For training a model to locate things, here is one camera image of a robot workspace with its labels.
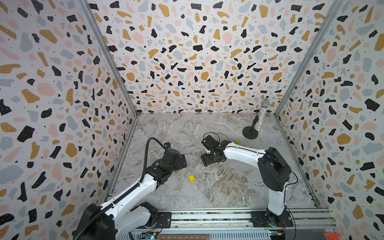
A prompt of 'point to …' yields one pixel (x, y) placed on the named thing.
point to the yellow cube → (191, 178)
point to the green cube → (176, 171)
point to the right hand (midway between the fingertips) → (205, 157)
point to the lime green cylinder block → (237, 141)
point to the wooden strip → (183, 237)
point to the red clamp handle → (332, 236)
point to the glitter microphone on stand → (251, 132)
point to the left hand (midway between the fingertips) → (178, 157)
